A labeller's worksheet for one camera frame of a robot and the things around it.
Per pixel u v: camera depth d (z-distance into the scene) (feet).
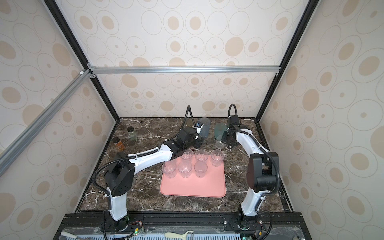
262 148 1.68
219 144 3.35
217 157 3.16
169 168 3.00
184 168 3.04
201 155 3.10
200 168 2.91
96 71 3.01
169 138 3.56
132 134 3.33
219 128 3.53
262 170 1.59
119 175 1.58
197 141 2.55
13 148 1.73
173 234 2.31
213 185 2.81
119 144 3.18
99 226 2.39
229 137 2.68
